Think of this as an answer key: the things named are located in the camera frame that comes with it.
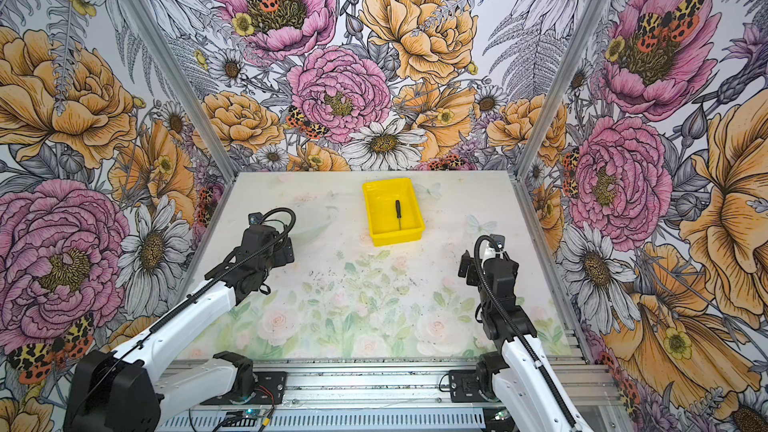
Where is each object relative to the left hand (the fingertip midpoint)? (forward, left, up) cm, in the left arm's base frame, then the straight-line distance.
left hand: (269, 254), depth 85 cm
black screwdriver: (+23, -37, -10) cm, 45 cm away
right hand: (-4, -59, +2) cm, 59 cm away
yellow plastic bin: (+27, -31, -11) cm, 42 cm away
